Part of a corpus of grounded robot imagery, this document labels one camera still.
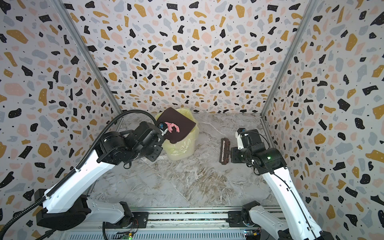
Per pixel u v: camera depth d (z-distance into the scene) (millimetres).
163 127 555
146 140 448
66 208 385
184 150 769
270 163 433
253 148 494
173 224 733
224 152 816
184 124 700
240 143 618
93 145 386
